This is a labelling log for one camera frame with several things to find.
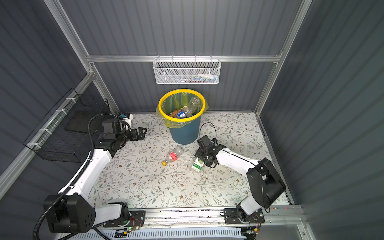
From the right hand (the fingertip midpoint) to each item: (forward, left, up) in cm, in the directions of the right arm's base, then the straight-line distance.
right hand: (200, 156), depth 89 cm
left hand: (+8, +35, +17) cm, 40 cm away
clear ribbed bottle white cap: (+24, +4, +20) cm, 31 cm away
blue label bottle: (+19, +11, +17) cm, 28 cm away
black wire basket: (0, +67, +25) cm, 72 cm away
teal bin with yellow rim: (+19, +9, -4) cm, 21 cm away
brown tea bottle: (+23, +17, +13) cm, 31 cm away
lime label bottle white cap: (-6, +2, +1) cm, 6 cm away
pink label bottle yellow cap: (+1, +17, -1) cm, 17 cm away
